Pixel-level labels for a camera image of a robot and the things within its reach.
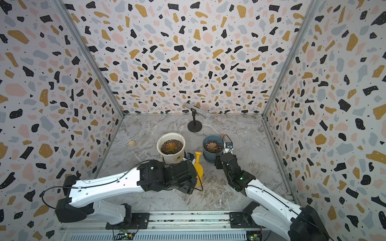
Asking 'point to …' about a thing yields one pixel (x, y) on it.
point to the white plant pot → (171, 158)
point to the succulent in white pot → (171, 146)
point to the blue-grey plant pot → (209, 156)
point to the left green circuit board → (126, 236)
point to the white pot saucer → (184, 156)
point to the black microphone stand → (194, 126)
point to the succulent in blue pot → (212, 147)
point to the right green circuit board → (253, 235)
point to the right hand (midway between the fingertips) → (221, 154)
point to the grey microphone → (207, 115)
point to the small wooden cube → (131, 143)
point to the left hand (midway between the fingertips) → (193, 182)
